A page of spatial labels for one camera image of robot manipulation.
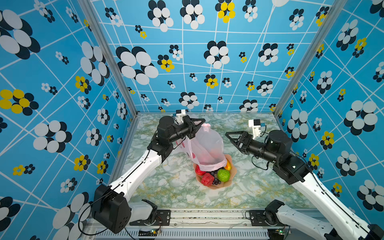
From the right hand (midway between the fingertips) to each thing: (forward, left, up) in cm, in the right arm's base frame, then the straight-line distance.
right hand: (229, 137), depth 62 cm
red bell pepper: (-8, +8, -25) cm, 28 cm away
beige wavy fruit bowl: (-2, -7, -31) cm, 32 cm away
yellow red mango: (+1, -4, -29) cm, 29 cm away
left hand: (+8, +9, +3) cm, 12 cm away
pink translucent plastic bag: (+9, +9, -24) cm, 27 cm away
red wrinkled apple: (-4, +13, -27) cm, 30 cm away
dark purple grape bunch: (-7, +4, -31) cm, 32 cm away
